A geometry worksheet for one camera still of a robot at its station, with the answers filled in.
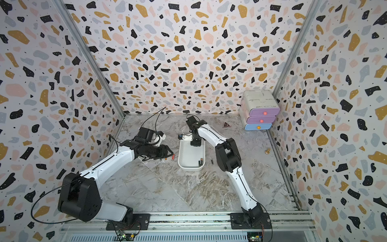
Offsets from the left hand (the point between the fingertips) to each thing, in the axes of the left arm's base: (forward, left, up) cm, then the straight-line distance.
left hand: (171, 153), depth 84 cm
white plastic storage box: (+6, -9, -13) cm, 17 cm away
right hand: (+17, -13, -12) cm, 25 cm away
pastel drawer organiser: (+28, -55, +6) cm, 62 cm away
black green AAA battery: (+1, -15, -13) cm, 20 cm away
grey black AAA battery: (+2, -23, -13) cm, 27 cm away
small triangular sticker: (+33, -36, -14) cm, 51 cm away
